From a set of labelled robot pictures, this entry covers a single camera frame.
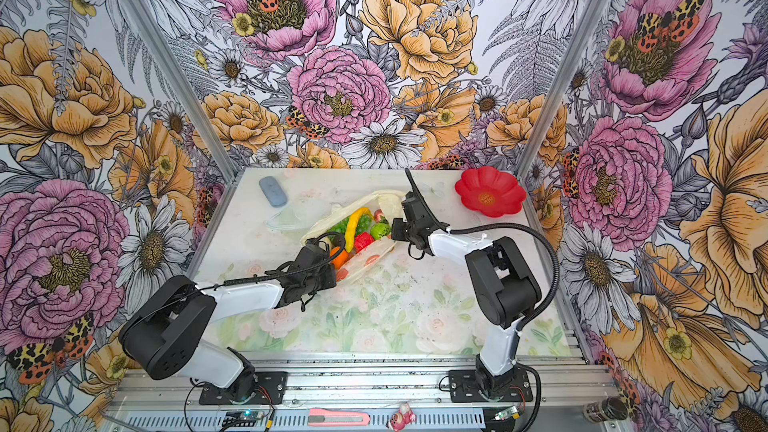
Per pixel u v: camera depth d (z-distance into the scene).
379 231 0.97
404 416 0.69
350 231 0.96
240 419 0.71
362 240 0.96
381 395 0.74
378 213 1.07
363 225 1.01
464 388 0.74
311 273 0.73
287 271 0.73
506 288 0.50
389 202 0.97
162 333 0.44
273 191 1.12
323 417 0.70
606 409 0.64
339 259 0.72
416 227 0.76
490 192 1.17
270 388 0.74
